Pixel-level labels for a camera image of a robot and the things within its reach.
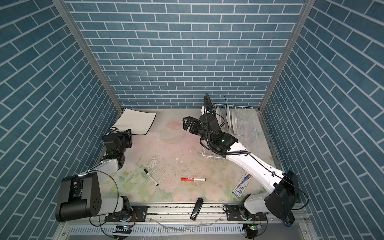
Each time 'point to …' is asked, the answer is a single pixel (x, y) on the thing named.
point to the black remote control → (197, 208)
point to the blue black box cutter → (288, 224)
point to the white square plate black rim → (139, 122)
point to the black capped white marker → (151, 177)
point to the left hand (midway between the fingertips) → (132, 127)
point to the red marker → (190, 179)
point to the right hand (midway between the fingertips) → (187, 120)
